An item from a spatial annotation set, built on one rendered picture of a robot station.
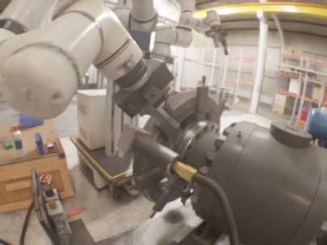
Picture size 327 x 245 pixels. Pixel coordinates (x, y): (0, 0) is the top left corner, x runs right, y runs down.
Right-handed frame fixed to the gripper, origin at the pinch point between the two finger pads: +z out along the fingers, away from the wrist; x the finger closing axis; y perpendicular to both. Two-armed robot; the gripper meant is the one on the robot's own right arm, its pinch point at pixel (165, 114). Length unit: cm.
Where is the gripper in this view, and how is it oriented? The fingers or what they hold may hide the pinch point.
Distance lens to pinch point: 41.0
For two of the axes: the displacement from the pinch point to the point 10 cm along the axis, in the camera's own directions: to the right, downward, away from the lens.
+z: 4.7, 5.2, 7.1
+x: 7.1, -7.0, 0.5
